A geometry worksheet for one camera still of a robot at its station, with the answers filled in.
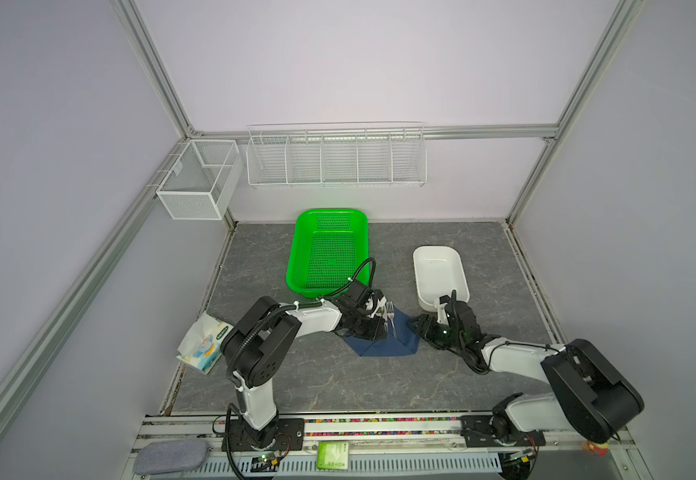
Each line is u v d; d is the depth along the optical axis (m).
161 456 0.69
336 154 0.98
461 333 0.71
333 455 0.69
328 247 1.12
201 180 1.01
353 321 0.76
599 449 0.68
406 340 0.88
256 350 0.48
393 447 0.74
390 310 0.96
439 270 1.07
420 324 0.82
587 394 0.43
